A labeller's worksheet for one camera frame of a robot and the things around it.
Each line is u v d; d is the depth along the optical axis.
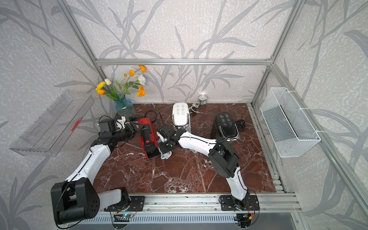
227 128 0.77
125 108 1.02
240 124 1.04
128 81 0.98
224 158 0.49
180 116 0.83
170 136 0.68
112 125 0.66
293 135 0.60
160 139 0.79
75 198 0.44
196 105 1.16
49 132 0.67
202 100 1.16
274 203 0.75
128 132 0.74
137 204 0.73
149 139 0.78
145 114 1.09
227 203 0.74
